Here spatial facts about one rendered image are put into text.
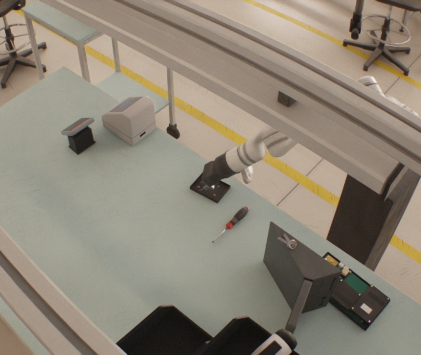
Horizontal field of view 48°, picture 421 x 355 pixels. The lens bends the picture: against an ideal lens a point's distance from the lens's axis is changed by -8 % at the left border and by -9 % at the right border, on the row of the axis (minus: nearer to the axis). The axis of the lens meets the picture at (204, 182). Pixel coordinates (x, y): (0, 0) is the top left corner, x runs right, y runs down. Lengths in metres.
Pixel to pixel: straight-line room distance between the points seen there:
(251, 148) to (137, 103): 0.49
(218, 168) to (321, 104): 0.98
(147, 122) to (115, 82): 1.45
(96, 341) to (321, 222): 2.58
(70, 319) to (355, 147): 0.41
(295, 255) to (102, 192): 0.73
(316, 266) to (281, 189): 1.74
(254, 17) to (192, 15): 3.78
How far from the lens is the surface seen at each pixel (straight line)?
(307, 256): 1.35
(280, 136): 1.49
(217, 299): 1.49
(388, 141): 0.62
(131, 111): 1.79
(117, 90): 3.22
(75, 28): 2.43
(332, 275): 1.34
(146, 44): 0.81
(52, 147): 1.94
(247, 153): 1.53
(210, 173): 1.62
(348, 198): 2.18
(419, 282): 2.90
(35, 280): 0.46
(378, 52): 4.24
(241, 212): 1.63
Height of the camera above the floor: 2.33
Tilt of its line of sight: 50 degrees down
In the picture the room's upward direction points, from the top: straight up
